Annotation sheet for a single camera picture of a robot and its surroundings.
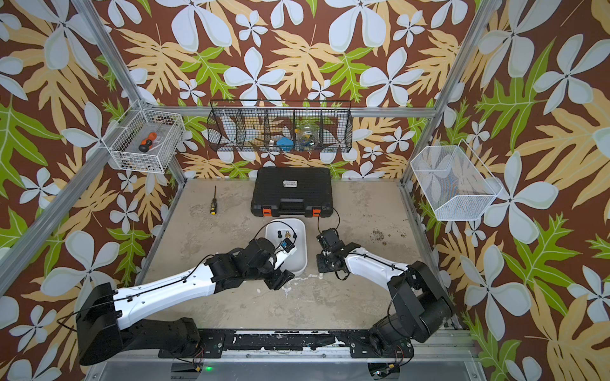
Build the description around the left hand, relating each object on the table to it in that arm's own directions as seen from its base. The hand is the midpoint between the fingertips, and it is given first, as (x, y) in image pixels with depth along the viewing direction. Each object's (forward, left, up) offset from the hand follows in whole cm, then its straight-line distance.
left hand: (290, 266), depth 77 cm
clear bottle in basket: (+48, -5, +15) cm, 51 cm away
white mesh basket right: (+24, -58, +13) cm, 65 cm away
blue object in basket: (+45, +3, +15) cm, 48 cm away
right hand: (+7, -11, -12) cm, 18 cm away
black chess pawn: (+19, -1, -12) cm, 23 cm away
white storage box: (+22, +7, -13) cm, 27 cm away
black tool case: (+37, -3, -4) cm, 38 cm away
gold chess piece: (+19, +2, -12) cm, 23 cm away
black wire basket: (+55, +6, +17) cm, 58 cm away
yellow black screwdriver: (+35, +38, -12) cm, 53 cm away
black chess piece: (+19, +6, -12) cm, 23 cm away
